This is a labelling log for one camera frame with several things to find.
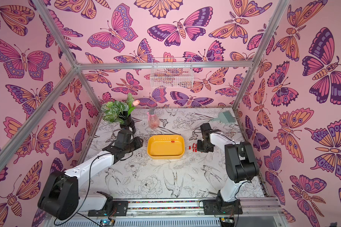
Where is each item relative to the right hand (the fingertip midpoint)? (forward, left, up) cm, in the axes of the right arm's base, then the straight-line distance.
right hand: (199, 149), depth 95 cm
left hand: (+1, +36, +10) cm, 37 cm away
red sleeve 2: (0, +2, -1) cm, 2 cm away
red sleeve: (+2, +6, -1) cm, 7 cm away
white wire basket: (+40, +19, +33) cm, 55 cm away
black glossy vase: (+13, +48, +13) cm, 51 cm away
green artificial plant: (+11, +52, +25) cm, 59 cm away
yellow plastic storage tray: (+1, +26, 0) cm, 26 cm away
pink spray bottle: (+23, +33, +3) cm, 40 cm away
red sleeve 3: (+3, +4, -1) cm, 5 cm away
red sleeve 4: (-3, +3, +10) cm, 10 cm away
